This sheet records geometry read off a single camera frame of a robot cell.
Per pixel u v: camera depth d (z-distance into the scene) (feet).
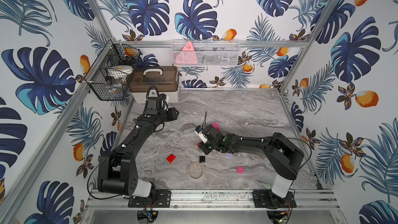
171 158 2.86
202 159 2.81
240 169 2.69
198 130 2.63
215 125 3.42
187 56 2.96
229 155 2.88
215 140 2.29
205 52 3.04
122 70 2.65
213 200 2.45
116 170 1.52
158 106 2.25
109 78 3.05
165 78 3.32
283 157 1.57
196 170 2.75
